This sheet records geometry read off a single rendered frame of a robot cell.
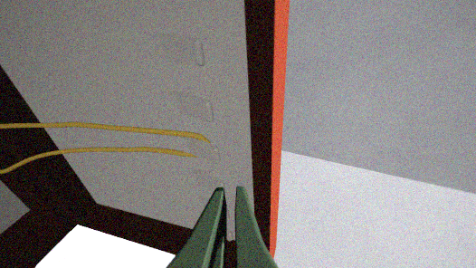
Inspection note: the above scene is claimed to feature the gold necklace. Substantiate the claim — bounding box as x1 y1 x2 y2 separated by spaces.
0 122 210 174

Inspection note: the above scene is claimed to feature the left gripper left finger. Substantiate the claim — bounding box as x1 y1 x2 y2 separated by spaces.
165 187 227 268

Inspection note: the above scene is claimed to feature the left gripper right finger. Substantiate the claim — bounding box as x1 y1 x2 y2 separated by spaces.
234 187 279 268

